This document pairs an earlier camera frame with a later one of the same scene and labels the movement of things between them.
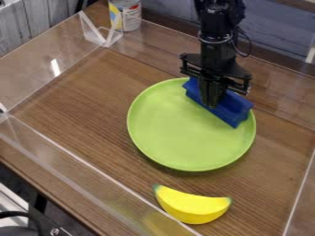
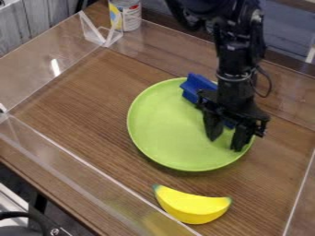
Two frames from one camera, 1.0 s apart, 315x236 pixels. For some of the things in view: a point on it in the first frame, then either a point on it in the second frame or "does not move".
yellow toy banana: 194,209 does not move
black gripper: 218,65 -> 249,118
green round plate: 179,135 does not move
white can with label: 126,15 does not move
